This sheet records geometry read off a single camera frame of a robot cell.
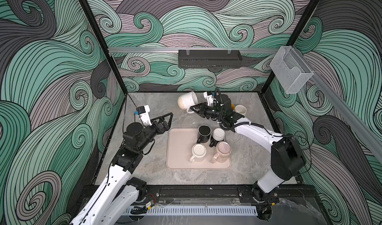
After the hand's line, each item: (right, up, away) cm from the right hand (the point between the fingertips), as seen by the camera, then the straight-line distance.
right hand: (190, 108), depth 78 cm
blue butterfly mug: (+29, +1, +21) cm, 36 cm away
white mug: (+37, -1, +25) cm, 44 cm away
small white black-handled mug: (+17, -16, +7) cm, 24 cm away
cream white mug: (+5, -24, +4) cm, 25 cm away
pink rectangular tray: (-7, -23, +12) cm, 27 cm away
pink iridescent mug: (+18, -22, -1) cm, 28 cm away
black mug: (+9, -14, +9) cm, 19 cm away
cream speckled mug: (-2, +5, +1) cm, 5 cm away
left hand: (-10, -3, -10) cm, 14 cm away
